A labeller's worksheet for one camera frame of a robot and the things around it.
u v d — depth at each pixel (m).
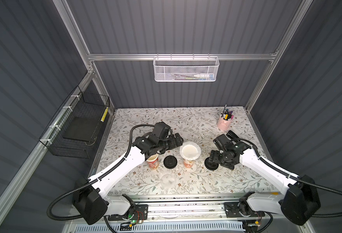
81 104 0.81
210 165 0.89
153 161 0.76
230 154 0.58
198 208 0.77
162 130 0.57
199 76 0.91
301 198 0.39
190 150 0.78
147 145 0.54
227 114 0.99
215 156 0.75
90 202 0.39
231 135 1.03
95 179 0.41
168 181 0.84
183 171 0.87
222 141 0.66
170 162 0.91
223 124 1.02
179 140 0.68
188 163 0.81
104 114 0.83
